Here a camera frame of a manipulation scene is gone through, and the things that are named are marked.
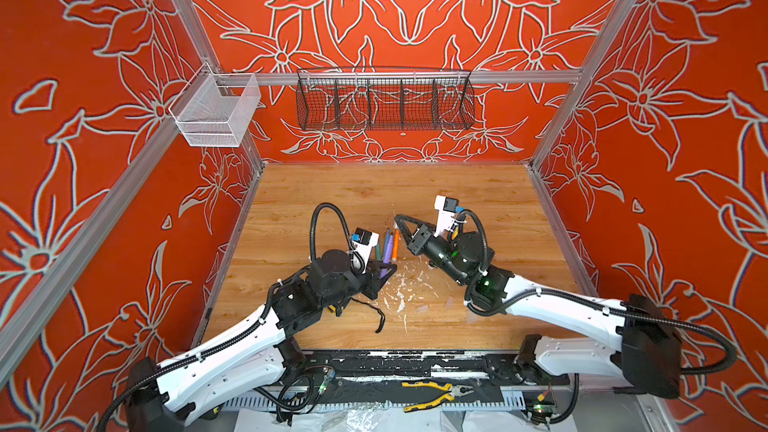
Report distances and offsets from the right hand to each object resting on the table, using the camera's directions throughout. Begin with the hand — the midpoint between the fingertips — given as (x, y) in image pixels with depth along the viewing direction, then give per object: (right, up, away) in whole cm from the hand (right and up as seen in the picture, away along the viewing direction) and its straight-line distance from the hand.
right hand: (391, 220), depth 66 cm
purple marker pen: (-1, -8, +1) cm, 8 cm away
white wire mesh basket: (-55, +33, +27) cm, 70 cm away
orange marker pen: (+1, -6, +3) cm, 7 cm away
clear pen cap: (+10, -27, +17) cm, 34 cm away
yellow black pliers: (+15, -42, +4) cm, 44 cm away
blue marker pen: (-1, -4, 0) cm, 4 cm away
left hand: (+1, -11, +3) cm, 12 cm away
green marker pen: (-3, -7, -2) cm, 8 cm away
